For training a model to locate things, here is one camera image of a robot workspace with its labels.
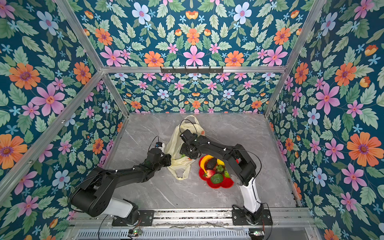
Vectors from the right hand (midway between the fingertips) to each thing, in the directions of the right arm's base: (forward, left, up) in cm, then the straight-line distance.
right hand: (183, 152), depth 92 cm
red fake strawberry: (-13, -16, -1) cm, 21 cm away
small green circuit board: (-41, +19, -5) cm, 45 cm away
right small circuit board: (-41, -38, -7) cm, 56 cm away
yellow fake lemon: (-7, -23, -1) cm, 24 cm away
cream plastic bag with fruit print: (-1, +7, -5) cm, 8 cm away
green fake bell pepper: (-15, -26, 0) cm, 29 cm away
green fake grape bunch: (-6, -1, +7) cm, 9 cm away
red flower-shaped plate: (-18, -25, -2) cm, 31 cm away
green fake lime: (-17, -20, -1) cm, 26 cm away
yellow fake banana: (-6, -13, 0) cm, 14 cm away
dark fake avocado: (-7, -17, -1) cm, 19 cm away
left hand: (-1, +6, +1) cm, 6 cm away
